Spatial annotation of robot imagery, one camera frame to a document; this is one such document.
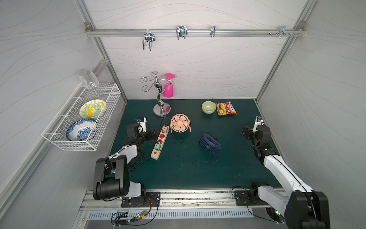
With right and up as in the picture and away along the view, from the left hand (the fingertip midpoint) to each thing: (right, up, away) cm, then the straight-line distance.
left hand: (151, 129), depth 92 cm
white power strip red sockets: (+6, -9, +1) cm, 11 cm away
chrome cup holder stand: (+2, +14, +20) cm, 24 cm away
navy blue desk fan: (+38, -7, -10) cm, 40 cm away
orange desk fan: (+19, +3, +4) cm, 19 cm away
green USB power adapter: (+5, -10, -6) cm, 13 cm away
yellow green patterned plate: (-24, +13, -21) cm, 35 cm away
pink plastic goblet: (+10, +29, +13) cm, 33 cm away
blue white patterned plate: (-24, +3, -29) cm, 38 cm away
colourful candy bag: (+54, +14, +18) cm, 59 cm away
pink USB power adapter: (+8, -1, +3) cm, 9 cm away
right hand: (+65, +2, -8) cm, 65 cm away
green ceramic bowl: (+41, +15, +19) cm, 48 cm away
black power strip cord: (-9, -21, -8) cm, 24 cm away
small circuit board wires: (-11, -42, -23) cm, 49 cm away
